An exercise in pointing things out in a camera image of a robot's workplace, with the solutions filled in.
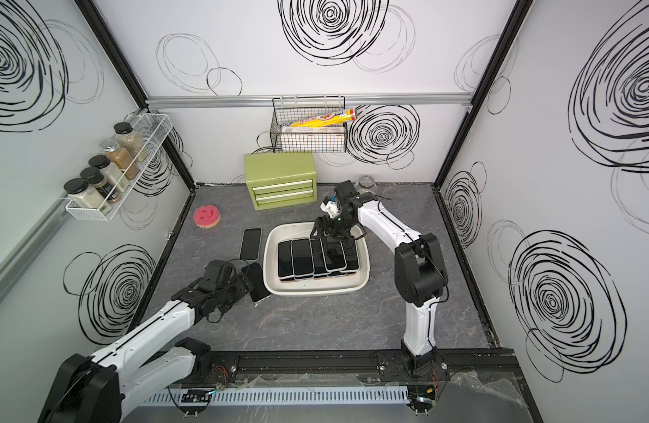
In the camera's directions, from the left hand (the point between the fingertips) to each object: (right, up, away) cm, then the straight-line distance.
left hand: (246, 287), depth 86 cm
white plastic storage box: (+23, -1, +3) cm, 23 cm away
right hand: (+24, +16, +1) cm, 29 cm away
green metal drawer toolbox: (+8, +37, +13) cm, 40 cm away
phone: (0, +2, +9) cm, 9 cm away
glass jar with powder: (+43, +36, +22) cm, 60 cm away
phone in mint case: (+18, +8, +7) cm, 21 cm away
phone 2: (-2, +13, +13) cm, 19 cm away
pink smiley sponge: (-22, +23, +19) cm, 37 cm away
